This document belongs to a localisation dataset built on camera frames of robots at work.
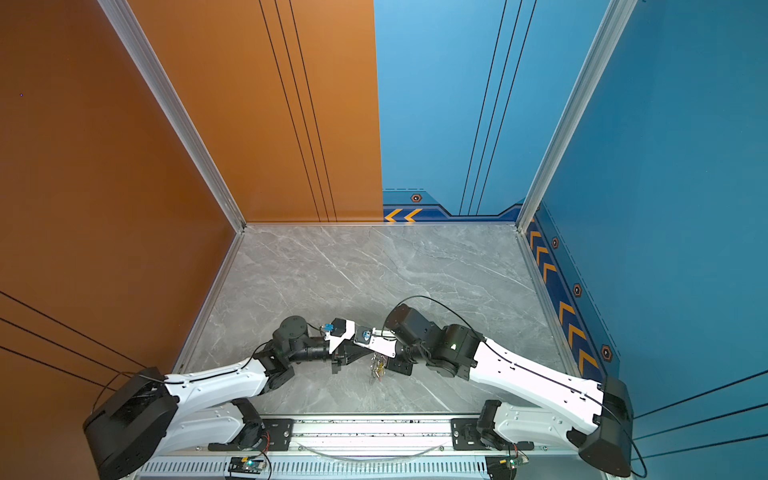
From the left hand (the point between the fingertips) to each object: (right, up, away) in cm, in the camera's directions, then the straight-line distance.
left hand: (372, 345), depth 72 cm
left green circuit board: (-32, -29, -1) cm, 43 cm away
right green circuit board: (+31, -29, -2) cm, 42 cm away
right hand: (+2, 0, -1) cm, 2 cm away
